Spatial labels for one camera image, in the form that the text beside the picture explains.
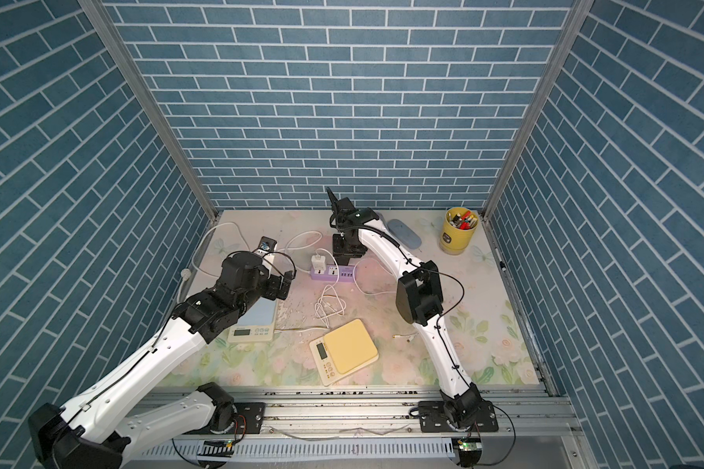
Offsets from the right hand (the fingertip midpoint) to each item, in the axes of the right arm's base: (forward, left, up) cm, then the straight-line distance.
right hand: (341, 254), depth 96 cm
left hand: (-16, +12, +14) cm, 24 cm away
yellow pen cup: (+13, -40, +4) cm, 42 cm away
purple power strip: (-4, +4, -7) cm, 9 cm away
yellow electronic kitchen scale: (-29, -4, -7) cm, 30 cm away
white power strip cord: (-6, +56, -10) cm, 57 cm away
